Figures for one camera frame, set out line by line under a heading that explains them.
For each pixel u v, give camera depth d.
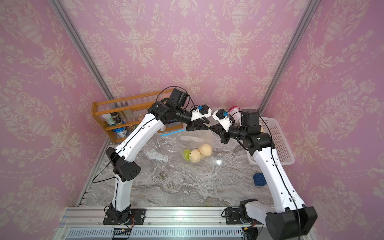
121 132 0.97
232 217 0.73
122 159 0.48
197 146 0.92
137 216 0.75
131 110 0.96
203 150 0.85
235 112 0.58
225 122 0.59
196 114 0.61
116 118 0.90
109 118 0.90
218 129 0.62
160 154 0.95
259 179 0.81
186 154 0.87
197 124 0.63
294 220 0.36
